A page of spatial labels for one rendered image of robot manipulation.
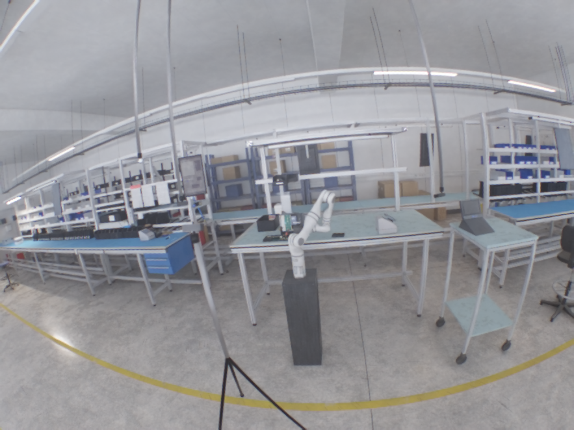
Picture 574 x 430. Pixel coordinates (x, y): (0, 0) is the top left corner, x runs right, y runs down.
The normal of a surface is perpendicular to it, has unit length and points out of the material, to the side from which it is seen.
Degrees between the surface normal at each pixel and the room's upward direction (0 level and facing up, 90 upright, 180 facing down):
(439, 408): 0
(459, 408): 0
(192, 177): 101
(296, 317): 90
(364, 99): 90
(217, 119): 90
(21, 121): 90
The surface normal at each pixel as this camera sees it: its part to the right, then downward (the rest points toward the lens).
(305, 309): -0.15, 0.22
